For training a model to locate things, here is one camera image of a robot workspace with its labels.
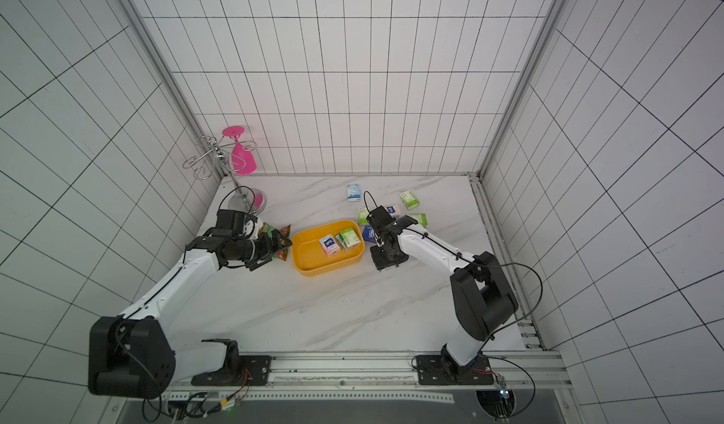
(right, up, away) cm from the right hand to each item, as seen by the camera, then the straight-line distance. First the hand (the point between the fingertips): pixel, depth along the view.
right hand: (374, 262), depth 88 cm
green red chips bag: (-37, +9, +7) cm, 38 cm away
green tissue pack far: (+15, +20, +21) cm, 32 cm away
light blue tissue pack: (-8, +23, +23) cm, 33 cm away
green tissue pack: (-4, +15, +17) cm, 23 cm away
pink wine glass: (-42, +33, 0) cm, 53 cm away
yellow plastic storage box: (-24, +1, +9) cm, 25 cm away
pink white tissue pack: (-15, +4, +7) cm, 17 cm away
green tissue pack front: (-8, +7, +5) cm, 12 cm away
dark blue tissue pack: (-2, +8, +10) cm, 13 cm away
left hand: (-29, +4, -5) cm, 30 cm away
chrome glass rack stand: (-50, +34, 0) cm, 61 cm away
